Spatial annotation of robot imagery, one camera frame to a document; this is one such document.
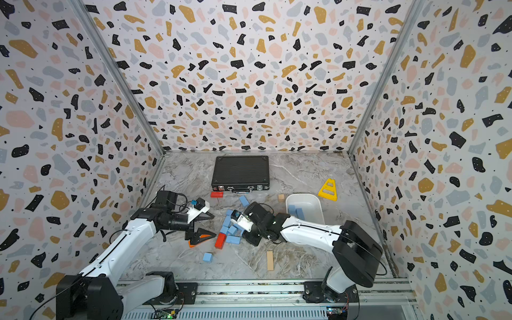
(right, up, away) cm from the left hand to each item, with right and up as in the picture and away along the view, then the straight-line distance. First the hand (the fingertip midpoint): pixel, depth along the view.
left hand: (214, 224), depth 77 cm
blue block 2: (+2, -3, +16) cm, 17 cm away
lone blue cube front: (-4, -14, +4) cm, 16 cm away
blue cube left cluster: (+1, -5, +11) cm, 12 cm away
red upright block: (0, -9, +9) cm, 13 cm away
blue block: (+9, +5, +24) cm, 26 cm away
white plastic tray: (+41, +4, +21) cm, 47 cm away
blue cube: (+32, +2, +18) cm, 36 cm away
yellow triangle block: (+52, +10, +27) cm, 60 cm away
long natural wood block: (+22, -16, +5) cm, 28 cm away
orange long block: (-2, -2, -9) cm, 9 cm away
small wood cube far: (+27, +7, +23) cm, 37 cm away
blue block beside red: (+6, -9, +9) cm, 14 cm away
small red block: (-6, +8, +26) cm, 28 cm away
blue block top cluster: (+2, +1, +19) cm, 19 cm away
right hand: (+12, -5, +6) cm, 14 cm away
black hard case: (+6, +19, +30) cm, 36 cm away
